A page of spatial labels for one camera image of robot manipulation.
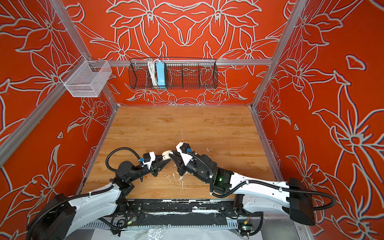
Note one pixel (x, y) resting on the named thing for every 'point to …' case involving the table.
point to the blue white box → (161, 75)
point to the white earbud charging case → (165, 154)
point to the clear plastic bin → (86, 78)
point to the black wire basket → (180, 74)
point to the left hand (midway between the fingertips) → (168, 157)
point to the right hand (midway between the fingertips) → (168, 154)
